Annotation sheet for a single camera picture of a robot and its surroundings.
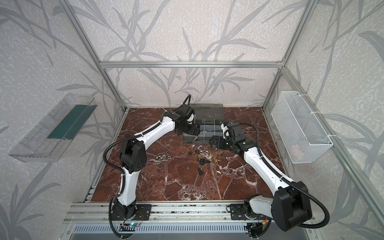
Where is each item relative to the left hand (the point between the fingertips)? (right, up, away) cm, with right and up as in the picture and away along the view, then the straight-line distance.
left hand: (196, 127), depth 93 cm
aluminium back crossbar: (-3, +41, +6) cm, 42 cm away
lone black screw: (+3, -26, -6) cm, 26 cm away
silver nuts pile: (-23, -20, +1) cm, 30 cm away
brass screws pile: (+12, -18, +2) cm, 21 cm away
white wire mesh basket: (+46, -2, -30) cm, 55 cm away
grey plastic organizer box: (+10, +7, +22) cm, 25 cm away
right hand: (+12, -5, -9) cm, 16 cm away
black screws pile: (+5, -19, +1) cm, 20 cm away
